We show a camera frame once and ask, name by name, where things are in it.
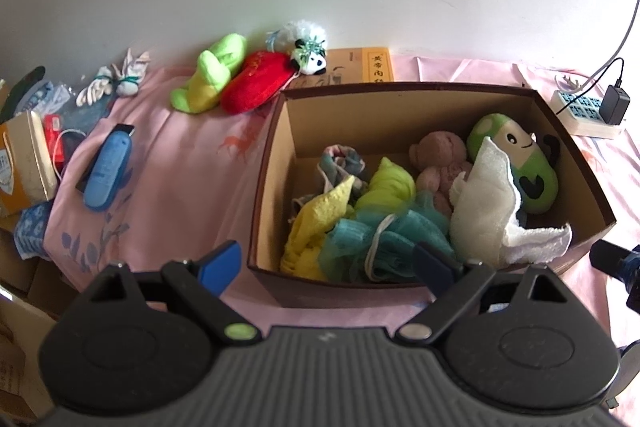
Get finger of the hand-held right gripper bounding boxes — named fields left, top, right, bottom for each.
left=590, top=239, right=640, bottom=304

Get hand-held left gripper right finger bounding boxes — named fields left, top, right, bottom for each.
left=397, top=242, right=576, bottom=344

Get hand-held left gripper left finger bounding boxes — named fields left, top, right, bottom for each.
left=82, top=241, right=261, bottom=347

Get pale terry towel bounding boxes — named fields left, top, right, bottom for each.
left=502, top=222, right=572, bottom=267

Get teal mesh bath sponge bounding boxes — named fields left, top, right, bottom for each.
left=318, top=192, right=456, bottom=284

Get white fluffy towel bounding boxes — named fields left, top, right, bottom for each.
left=448, top=138, right=523, bottom=269

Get lime green cloth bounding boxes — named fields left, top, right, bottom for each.
left=355, top=157, right=416, bottom=210

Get yellow towel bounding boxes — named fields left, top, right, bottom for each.
left=280, top=177, right=356, bottom=280

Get pink plush bear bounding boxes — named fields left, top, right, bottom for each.
left=409, top=132, right=473, bottom=218

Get green dinosaur plush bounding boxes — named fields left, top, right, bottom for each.
left=467, top=113, right=558, bottom=214

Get grey pink patterned cloth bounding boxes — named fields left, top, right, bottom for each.
left=292, top=145, right=368, bottom=212

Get brown cardboard box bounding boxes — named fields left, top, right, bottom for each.
left=247, top=82, right=617, bottom=308

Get pink printed bedsheet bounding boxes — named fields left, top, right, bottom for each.
left=42, top=52, right=640, bottom=358

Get white power strip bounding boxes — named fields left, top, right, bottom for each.
left=551, top=89, right=623, bottom=138

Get blue plastic device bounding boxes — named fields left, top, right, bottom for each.
left=82, top=123, right=135, bottom=211

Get black charger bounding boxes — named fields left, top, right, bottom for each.
left=600, top=87, right=631, bottom=125

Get red plush cushion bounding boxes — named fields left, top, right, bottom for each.
left=221, top=51, right=296, bottom=114

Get green yellow plush toy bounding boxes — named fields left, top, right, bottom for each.
left=170, top=33, right=247, bottom=114

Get blue patterned cloth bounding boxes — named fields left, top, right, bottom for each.
left=14, top=201, right=53, bottom=260

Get red packet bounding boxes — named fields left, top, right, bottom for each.
left=44, top=114, right=66, bottom=172

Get white knotted gloves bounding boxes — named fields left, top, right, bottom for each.
left=76, top=48, right=151, bottom=104

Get yellow book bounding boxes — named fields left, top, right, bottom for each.
left=295, top=47, right=394, bottom=88

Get yellow box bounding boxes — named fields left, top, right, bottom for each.
left=0, top=111, right=57, bottom=218

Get cardboard carton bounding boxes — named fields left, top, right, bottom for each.
left=0, top=227, right=66, bottom=425

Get small panda plush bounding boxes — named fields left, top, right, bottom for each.
left=290, top=38, right=328, bottom=75

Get clear plastic bag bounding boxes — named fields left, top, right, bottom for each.
left=22, top=79, right=71, bottom=115

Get white fluffy pompom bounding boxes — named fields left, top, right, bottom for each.
left=267, top=20, right=326, bottom=52

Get dark green cap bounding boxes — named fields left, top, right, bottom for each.
left=0, top=66, right=46, bottom=122

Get black cable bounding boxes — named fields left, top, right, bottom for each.
left=552, top=58, right=626, bottom=118

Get thin white cord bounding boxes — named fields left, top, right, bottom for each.
left=55, top=129, right=86, bottom=182

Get white cable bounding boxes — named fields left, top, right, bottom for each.
left=555, top=0, right=640, bottom=94

